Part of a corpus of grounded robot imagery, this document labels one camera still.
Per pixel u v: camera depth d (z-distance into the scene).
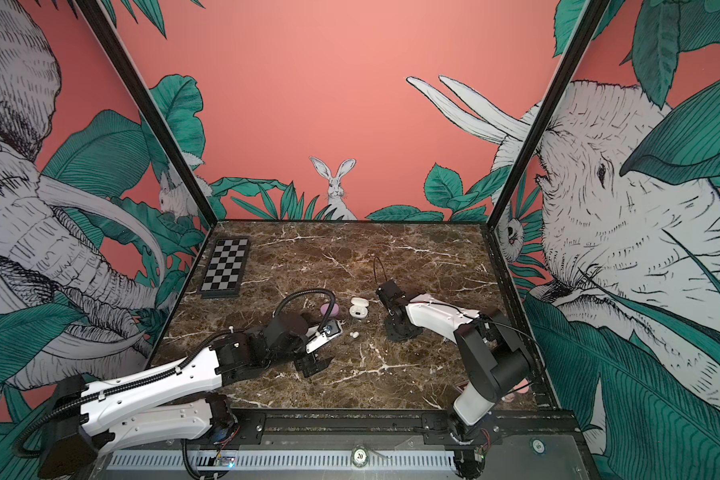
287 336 0.55
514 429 0.76
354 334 0.90
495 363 0.46
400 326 0.77
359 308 0.94
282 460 0.70
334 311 0.94
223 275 1.00
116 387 0.43
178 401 0.49
